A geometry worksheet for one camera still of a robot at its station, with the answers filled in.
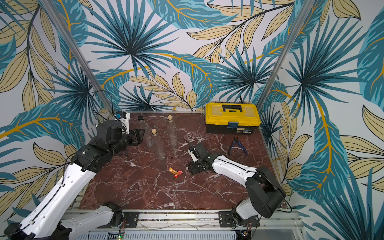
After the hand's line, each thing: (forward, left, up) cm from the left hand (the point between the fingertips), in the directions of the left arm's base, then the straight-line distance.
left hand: (139, 133), depth 69 cm
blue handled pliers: (+18, -54, -29) cm, 64 cm away
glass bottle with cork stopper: (+19, -11, -25) cm, 33 cm away
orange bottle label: (-5, -13, -31) cm, 34 cm away
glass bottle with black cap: (+13, +4, -10) cm, 17 cm away
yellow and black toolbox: (+24, -49, -14) cm, 56 cm away
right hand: (-4, -26, -26) cm, 37 cm away
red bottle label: (-6, -17, -30) cm, 35 cm away
